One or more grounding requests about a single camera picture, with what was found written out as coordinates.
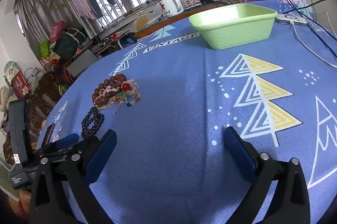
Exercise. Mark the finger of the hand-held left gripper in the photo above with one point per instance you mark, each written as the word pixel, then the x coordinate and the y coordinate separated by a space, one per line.
pixel 67 141
pixel 50 133

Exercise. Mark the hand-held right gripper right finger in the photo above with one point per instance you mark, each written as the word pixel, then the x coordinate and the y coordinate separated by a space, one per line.
pixel 238 150

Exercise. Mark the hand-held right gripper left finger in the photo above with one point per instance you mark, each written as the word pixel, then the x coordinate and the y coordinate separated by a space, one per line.
pixel 104 155

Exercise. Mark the light green plastic basin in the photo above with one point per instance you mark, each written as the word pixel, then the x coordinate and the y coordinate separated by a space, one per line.
pixel 237 29

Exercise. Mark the red cartoon box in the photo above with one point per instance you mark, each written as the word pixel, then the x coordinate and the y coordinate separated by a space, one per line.
pixel 19 81

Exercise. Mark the grey laptop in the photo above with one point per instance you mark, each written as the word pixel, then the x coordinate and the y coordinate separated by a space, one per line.
pixel 81 63

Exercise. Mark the blue printed tablecloth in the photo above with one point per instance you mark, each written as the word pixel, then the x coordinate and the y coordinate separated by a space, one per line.
pixel 171 108

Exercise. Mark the lime green bag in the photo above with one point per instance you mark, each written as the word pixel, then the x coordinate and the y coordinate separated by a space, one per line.
pixel 44 48

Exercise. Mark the dark green duffel bag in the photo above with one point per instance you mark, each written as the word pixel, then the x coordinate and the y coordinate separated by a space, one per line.
pixel 68 42

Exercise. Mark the red and pink bag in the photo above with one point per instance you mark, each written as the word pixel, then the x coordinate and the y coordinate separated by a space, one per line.
pixel 57 31

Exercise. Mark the blue and white shoe box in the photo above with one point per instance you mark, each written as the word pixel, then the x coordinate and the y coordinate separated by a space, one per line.
pixel 127 42

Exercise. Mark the pink hanging garment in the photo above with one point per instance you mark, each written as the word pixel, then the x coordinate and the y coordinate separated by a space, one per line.
pixel 77 2

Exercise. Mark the wooden desk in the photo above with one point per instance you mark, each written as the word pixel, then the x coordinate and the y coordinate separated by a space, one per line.
pixel 158 27

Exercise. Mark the white controller box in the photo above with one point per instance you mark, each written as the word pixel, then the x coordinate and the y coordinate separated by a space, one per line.
pixel 289 19

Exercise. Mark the white enamel mug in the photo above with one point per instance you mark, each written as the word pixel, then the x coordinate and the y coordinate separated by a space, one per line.
pixel 171 6

